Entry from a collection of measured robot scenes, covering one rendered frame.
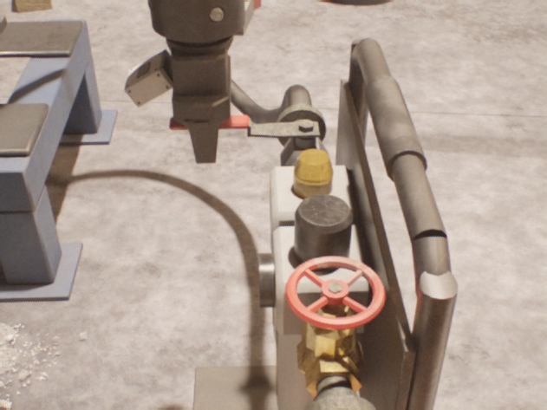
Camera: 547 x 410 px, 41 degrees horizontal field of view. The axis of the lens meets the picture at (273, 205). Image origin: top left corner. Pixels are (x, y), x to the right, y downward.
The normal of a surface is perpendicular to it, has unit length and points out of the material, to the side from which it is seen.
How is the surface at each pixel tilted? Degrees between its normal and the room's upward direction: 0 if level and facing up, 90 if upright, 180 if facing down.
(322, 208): 0
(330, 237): 90
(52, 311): 0
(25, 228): 90
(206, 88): 90
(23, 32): 0
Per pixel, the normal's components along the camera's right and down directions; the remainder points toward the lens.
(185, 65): 0.04, 0.62
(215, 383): 0.00, -0.79
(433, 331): -0.22, 0.58
